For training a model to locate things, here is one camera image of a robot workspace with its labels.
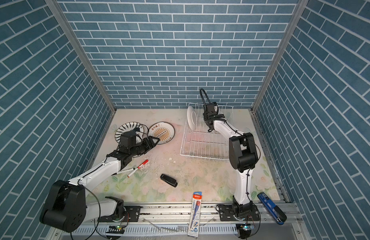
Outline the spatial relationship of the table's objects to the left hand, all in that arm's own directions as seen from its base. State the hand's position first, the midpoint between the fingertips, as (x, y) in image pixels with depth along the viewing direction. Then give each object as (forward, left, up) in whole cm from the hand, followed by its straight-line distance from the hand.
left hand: (157, 141), depth 85 cm
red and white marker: (-10, +13, -14) cm, 21 cm away
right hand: (+19, -39, 0) cm, 43 cm away
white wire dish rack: (+6, -27, -11) cm, 30 cm away
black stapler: (-19, -7, -10) cm, 22 cm away
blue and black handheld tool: (-35, -61, -11) cm, 71 cm away
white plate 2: (+19, -20, -1) cm, 28 cm away
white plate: (+18, 0, -14) cm, 23 cm away
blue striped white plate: (+22, +26, -13) cm, 36 cm away
